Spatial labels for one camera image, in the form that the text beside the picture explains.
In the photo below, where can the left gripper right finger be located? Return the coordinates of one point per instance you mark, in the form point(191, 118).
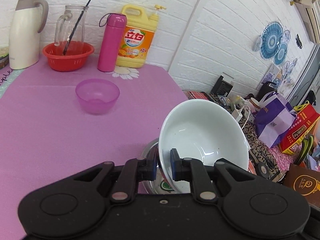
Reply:
point(194, 172)

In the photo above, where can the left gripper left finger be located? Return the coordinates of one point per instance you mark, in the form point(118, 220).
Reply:
point(130, 175)

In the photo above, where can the red and white bowl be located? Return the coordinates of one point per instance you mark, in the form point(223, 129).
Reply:
point(201, 129)

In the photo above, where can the white power strip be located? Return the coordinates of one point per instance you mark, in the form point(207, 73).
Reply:
point(243, 112)

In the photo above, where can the leopard print cloth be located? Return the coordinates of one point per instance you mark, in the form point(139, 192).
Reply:
point(258, 151)

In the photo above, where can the black tape roll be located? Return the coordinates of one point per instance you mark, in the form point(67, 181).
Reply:
point(262, 170)

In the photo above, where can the plaid cloth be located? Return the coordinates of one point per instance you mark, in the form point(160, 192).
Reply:
point(197, 95)

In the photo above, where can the purple plastic bowl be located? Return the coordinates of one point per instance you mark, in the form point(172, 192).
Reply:
point(97, 96)

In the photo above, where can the black box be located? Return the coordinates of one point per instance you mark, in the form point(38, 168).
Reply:
point(223, 85)

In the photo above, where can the purple tablecloth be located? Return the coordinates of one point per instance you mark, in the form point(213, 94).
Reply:
point(46, 136)

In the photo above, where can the purple paper bag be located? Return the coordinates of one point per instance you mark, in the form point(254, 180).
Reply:
point(273, 119)

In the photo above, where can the pink thermos bottle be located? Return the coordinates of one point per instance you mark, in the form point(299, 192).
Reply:
point(114, 24)

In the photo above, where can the brown box with logo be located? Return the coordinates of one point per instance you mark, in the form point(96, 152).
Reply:
point(304, 181)

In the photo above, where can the red gift box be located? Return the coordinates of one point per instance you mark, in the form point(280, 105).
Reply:
point(306, 118)

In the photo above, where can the red plastic basket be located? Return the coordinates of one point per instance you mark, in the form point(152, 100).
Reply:
point(66, 63)

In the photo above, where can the black stirring stick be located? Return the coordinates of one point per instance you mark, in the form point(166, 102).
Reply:
point(76, 27)

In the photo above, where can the yellow detergent bottle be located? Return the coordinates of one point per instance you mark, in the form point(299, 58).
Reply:
point(138, 35)

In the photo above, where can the blue paper fan decoration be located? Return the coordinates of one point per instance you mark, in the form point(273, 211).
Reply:
point(273, 43)

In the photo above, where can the white thermos jug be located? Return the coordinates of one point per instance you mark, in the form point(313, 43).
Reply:
point(28, 22)

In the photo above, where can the air conditioner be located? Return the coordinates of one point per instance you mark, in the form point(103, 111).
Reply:
point(309, 11)

